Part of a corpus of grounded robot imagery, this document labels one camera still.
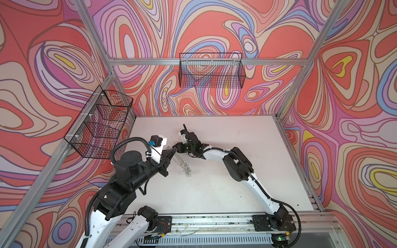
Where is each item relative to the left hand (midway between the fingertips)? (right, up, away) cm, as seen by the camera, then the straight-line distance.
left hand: (176, 150), depth 59 cm
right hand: (-7, -5, +42) cm, 43 cm away
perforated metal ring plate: (-4, -10, +31) cm, 33 cm away
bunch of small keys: (+3, -10, +10) cm, 14 cm away
